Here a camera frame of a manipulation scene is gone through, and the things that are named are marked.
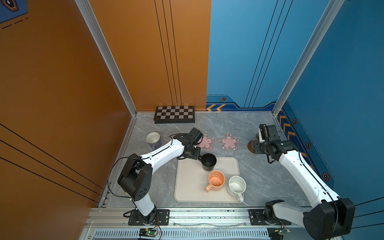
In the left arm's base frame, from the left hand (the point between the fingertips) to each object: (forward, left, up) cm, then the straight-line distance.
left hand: (196, 153), depth 88 cm
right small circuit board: (-37, -39, -9) cm, 55 cm away
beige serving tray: (-13, +2, -8) cm, 16 cm away
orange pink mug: (-13, -12, -8) cm, 19 cm away
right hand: (+1, -34, +8) cm, 35 cm away
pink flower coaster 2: (+13, -23, -8) cm, 28 cm away
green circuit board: (-38, +22, -10) cm, 45 cm away
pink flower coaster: (+13, -7, -9) cm, 17 cm away
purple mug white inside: (+12, +29, -3) cm, 31 cm away
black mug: (-3, -8, -4) cm, 9 cm away
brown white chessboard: (+37, +24, -6) cm, 45 cm away
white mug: (-17, -22, -7) cm, 29 cm away
